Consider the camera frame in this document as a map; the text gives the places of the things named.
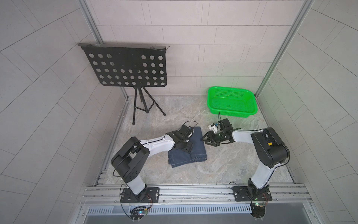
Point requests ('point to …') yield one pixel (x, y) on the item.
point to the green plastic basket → (233, 101)
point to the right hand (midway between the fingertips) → (203, 140)
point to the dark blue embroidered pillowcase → (177, 157)
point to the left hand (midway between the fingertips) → (190, 145)
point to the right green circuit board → (258, 210)
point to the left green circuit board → (138, 213)
